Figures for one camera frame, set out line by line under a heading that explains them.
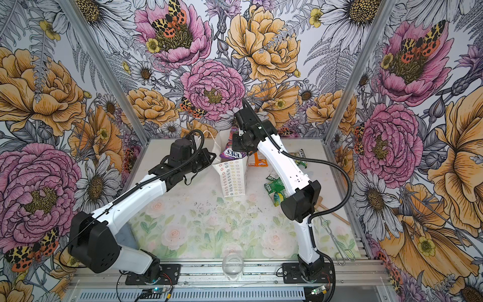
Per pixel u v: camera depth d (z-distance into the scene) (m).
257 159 1.09
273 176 1.03
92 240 0.41
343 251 0.81
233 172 0.83
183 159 0.63
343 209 0.94
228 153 0.83
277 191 0.95
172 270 0.76
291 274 0.73
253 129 0.57
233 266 0.78
